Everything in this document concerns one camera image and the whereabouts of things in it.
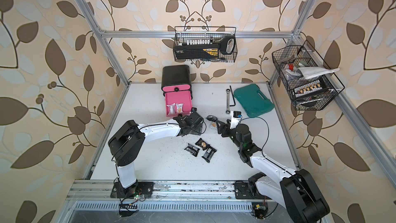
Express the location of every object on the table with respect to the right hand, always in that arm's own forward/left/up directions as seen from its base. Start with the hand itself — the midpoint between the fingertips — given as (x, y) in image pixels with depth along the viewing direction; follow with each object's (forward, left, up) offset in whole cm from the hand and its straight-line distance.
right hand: (221, 120), depth 85 cm
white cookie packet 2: (+15, +26, -6) cm, 30 cm away
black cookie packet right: (-14, +8, -11) cm, 20 cm away
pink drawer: (+22, +22, -5) cm, 32 cm away
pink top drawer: (+23, +27, +4) cm, 35 cm away
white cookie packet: (+14, +31, -7) cm, 34 cm away
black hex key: (+30, -12, -12) cm, 34 cm away
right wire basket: (+25, -38, +21) cm, 50 cm away
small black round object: (+9, +5, -11) cm, 15 cm away
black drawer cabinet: (+41, +29, -1) cm, 50 cm away
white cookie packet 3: (+3, +4, -11) cm, 12 cm away
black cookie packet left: (-12, +17, -11) cm, 23 cm away
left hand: (+1, +14, -8) cm, 17 cm away
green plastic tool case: (+20, -25, -9) cm, 34 cm away
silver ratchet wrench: (+15, -7, -13) cm, 21 cm away
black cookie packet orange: (-8, +12, -10) cm, 17 cm away
